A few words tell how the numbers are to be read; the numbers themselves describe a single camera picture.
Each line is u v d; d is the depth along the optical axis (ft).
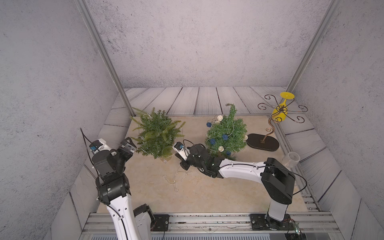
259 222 2.38
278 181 1.51
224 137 2.36
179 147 2.21
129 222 1.38
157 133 2.24
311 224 2.37
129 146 2.03
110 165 1.57
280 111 2.66
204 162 2.05
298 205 2.61
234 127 2.39
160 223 2.39
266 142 3.33
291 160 2.58
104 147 1.91
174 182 2.78
